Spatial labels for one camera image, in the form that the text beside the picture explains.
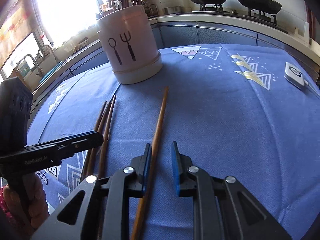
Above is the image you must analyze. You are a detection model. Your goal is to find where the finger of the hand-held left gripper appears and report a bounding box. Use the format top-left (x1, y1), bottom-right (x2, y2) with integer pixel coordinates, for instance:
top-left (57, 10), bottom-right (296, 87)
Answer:
top-left (51, 132), bottom-right (104, 159)
top-left (58, 131), bottom-right (99, 142)

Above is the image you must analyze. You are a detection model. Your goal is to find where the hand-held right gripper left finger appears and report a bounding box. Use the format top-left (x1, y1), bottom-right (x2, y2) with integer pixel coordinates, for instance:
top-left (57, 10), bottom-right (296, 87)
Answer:
top-left (30, 143), bottom-right (152, 240)

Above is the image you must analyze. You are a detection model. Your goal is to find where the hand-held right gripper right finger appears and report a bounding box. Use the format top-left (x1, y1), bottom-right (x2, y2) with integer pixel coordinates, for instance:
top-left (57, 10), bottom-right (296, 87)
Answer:
top-left (171, 141), bottom-right (293, 240)

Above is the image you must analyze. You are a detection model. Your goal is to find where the pink utensil holder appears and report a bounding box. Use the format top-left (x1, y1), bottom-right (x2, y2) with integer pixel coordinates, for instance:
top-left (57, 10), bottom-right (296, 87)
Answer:
top-left (96, 5), bottom-right (162, 85)

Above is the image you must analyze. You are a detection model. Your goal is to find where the person's left hand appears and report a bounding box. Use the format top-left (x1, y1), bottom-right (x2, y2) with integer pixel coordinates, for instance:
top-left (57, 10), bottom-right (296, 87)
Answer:
top-left (0, 174), bottom-right (50, 233)

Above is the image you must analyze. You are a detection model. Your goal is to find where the metal faucet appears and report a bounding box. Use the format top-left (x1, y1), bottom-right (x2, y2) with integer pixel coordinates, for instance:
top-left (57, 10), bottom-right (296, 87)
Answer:
top-left (37, 44), bottom-right (60, 63)
top-left (16, 54), bottom-right (45, 77)

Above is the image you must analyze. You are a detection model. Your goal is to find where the blue basin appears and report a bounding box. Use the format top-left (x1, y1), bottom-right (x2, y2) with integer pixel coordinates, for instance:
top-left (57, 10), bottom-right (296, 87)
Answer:
top-left (40, 61), bottom-right (67, 83)

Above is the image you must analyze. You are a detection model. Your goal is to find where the blue printed tablecloth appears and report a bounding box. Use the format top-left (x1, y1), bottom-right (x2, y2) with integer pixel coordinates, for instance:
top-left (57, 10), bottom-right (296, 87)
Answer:
top-left (26, 44), bottom-right (320, 240)

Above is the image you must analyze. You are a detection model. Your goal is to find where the window shade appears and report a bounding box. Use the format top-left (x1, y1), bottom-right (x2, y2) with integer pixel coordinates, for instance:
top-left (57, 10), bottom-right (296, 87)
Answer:
top-left (0, 5), bottom-right (35, 65)

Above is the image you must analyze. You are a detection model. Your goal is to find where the cooking oil bottle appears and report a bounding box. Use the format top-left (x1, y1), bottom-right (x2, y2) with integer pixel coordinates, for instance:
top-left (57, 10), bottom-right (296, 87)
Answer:
top-left (99, 4), bottom-right (113, 18)

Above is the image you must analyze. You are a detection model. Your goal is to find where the kitchen counter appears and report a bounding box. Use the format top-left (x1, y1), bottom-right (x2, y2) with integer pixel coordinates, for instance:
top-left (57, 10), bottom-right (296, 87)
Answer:
top-left (30, 14), bottom-right (320, 80)

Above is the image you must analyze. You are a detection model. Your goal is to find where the spice rack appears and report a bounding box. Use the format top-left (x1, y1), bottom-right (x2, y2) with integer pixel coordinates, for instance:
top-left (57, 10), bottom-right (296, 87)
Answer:
top-left (135, 0), bottom-right (158, 17)

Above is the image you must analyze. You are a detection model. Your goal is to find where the small white device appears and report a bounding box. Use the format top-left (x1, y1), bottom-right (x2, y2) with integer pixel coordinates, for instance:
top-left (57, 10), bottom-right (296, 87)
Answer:
top-left (284, 62), bottom-right (306, 90)

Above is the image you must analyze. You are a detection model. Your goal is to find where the metal container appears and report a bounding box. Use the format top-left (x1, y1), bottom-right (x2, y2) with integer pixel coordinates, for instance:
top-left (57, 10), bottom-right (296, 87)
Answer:
top-left (164, 6), bottom-right (182, 15)

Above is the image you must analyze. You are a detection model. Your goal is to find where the gas stove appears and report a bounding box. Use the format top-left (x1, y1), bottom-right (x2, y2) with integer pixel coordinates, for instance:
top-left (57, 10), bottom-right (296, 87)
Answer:
top-left (176, 4), bottom-right (288, 34)

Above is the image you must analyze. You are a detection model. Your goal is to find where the wooden framed glass door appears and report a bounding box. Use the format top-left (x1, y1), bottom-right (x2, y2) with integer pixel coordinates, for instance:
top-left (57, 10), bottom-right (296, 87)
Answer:
top-left (306, 2), bottom-right (320, 40)

